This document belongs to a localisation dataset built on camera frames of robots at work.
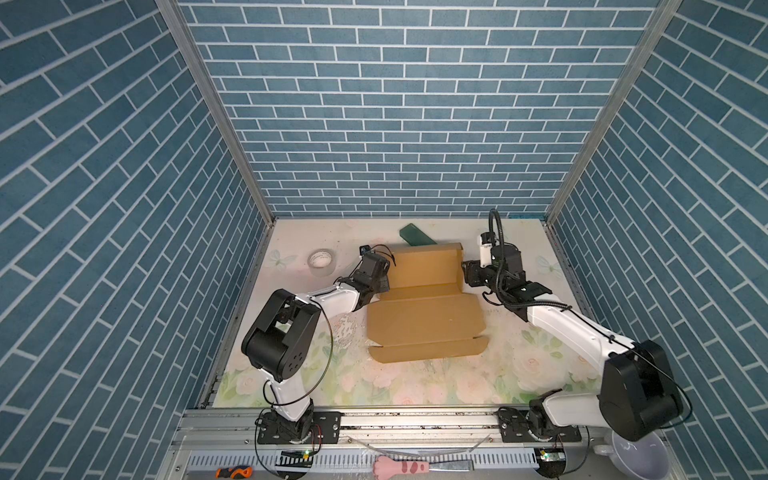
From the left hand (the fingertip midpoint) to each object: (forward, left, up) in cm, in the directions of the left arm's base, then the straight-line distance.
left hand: (382, 277), depth 97 cm
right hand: (-2, -26, +12) cm, 29 cm away
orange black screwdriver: (-50, +32, -4) cm, 60 cm away
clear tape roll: (+10, +22, -5) cm, 25 cm away
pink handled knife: (-50, -1, -3) cm, 50 cm away
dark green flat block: (+21, -12, -3) cm, 25 cm away
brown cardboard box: (-12, -13, -4) cm, 18 cm away
